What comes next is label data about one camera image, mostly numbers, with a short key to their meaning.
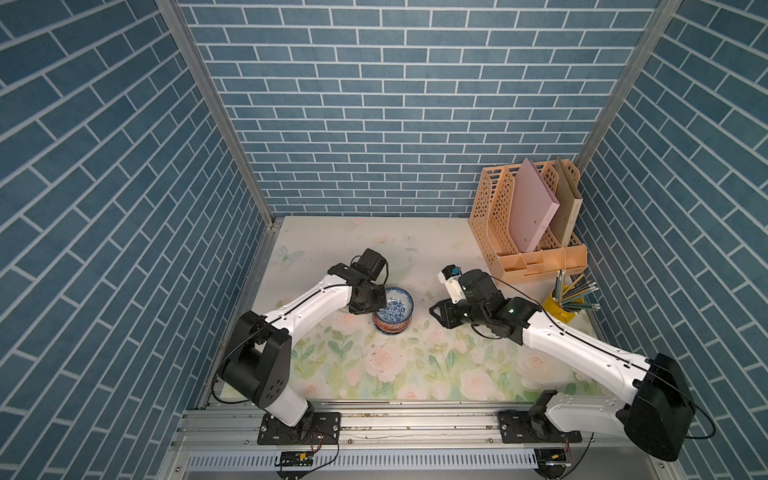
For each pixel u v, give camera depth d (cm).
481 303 60
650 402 39
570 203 88
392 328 89
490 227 119
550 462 71
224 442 75
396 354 87
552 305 87
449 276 72
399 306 89
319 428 72
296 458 72
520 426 73
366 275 68
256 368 43
